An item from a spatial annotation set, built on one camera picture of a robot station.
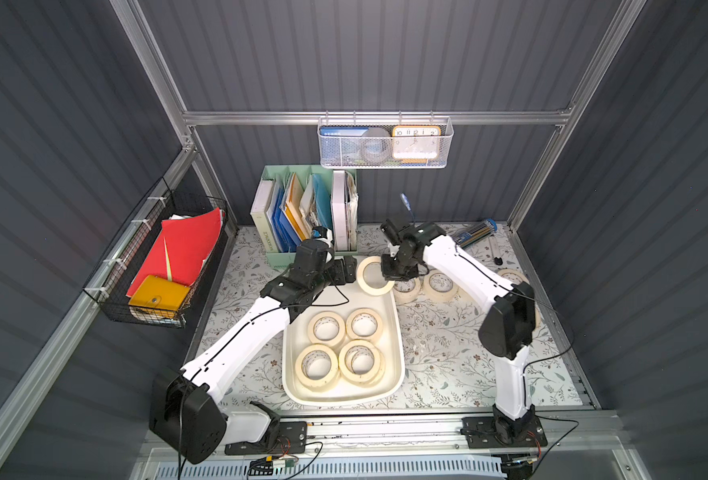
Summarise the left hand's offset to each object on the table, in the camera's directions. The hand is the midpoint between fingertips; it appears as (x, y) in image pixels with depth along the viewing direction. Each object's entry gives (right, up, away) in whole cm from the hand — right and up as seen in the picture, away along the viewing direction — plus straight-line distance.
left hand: (340, 259), depth 79 cm
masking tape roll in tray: (+6, -6, +5) cm, 10 cm away
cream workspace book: (-25, +13, +10) cm, 30 cm away
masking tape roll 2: (+31, -12, +18) cm, 38 cm away
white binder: (-1, +15, +15) cm, 21 cm away
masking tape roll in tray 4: (+10, -30, 0) cm, 32 cm away
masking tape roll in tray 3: (-4, -32, -3) cm, 32 cm away
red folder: (-40, +3, -4) cm, 40 cm away
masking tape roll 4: (+7, -20, +15) cm, 26 cm away
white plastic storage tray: (+2, -8, -15) cm, 17 cm away
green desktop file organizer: (-9, +23, +18) cm, 31 cm away
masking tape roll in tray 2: (-5, -22, +13) cm, 26 cm away
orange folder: (-15, +17, +15) cm, 28 cm away
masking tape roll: (+21, -12, +18) cm, 31 cm away
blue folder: (-19, +5, +17) cm, 26 cm away
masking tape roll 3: (+58, -6, +24) cm, 63 cm away
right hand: (+16, -4, +8) cm, 18 cm away
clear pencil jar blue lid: (+49, +9, +33) cm, 60 cm away
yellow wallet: (-38, -8, -15) cm, 42 cm away
